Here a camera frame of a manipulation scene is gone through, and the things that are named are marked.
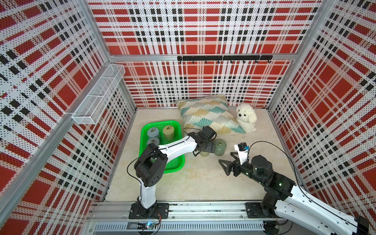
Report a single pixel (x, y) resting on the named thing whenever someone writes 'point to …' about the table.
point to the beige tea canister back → (169, 131)
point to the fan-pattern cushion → (209, 110)
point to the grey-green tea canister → (220, 147)
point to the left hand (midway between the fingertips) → (208, 146)
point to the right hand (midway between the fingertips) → (227, 157)
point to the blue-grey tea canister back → (152, 131)
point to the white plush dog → (246, 117)
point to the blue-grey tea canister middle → (155, 140)
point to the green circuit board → (150, 225)
